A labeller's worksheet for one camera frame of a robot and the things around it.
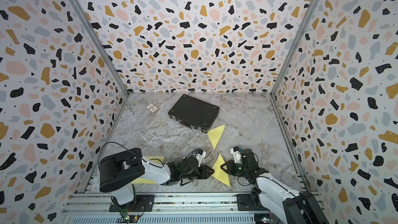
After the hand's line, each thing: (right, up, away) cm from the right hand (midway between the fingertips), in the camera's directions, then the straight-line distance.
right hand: (222, 167), depth 85 cm
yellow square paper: (-4, +15, +13) cm, 20 cm away
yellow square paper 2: (-2, -3, -1) cm, 3 cm away
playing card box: (-48, +32, +25) cm, 63 cm away
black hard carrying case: (-18, +28, +22) cm, 40 cm away
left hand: (-4, -2, -4) cm, 6 cm away
